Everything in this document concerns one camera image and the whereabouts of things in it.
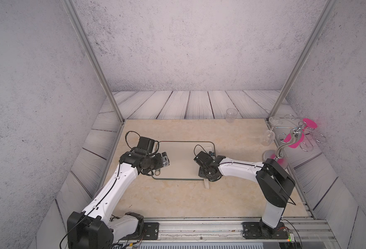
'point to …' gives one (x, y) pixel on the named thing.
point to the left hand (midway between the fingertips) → (164, 163)
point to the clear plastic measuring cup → (230, 114)
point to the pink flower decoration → (308, 123)
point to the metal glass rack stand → (309, 136)
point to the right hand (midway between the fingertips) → (203, 174)
